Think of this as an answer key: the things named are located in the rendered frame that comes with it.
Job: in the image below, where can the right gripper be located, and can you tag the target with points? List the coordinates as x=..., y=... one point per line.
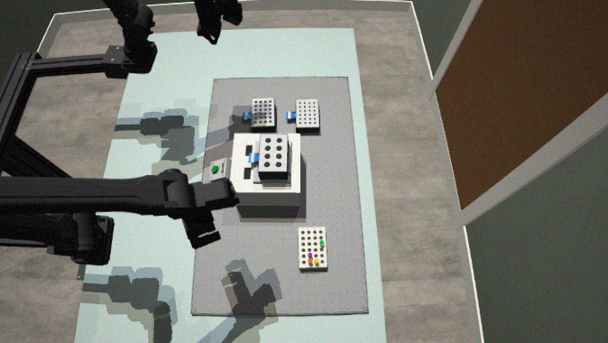
x=193, y=231

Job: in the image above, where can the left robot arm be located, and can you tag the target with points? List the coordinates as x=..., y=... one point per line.
x=136, y=21

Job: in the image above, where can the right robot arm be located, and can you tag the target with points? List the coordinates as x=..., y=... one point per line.
x=49, y=200

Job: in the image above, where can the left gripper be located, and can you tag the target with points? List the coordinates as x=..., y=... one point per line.
x=204, y=31

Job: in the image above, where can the cream tube rack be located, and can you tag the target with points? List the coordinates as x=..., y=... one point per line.
x=309, y=245

